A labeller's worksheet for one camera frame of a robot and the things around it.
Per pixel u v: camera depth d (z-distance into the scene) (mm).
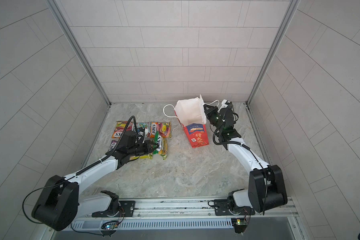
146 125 993
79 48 862
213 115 706
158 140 825
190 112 930
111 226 642
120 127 988
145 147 725
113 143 914
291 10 723
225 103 732
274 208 414
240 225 681
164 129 972
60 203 393
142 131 763
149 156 866
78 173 455
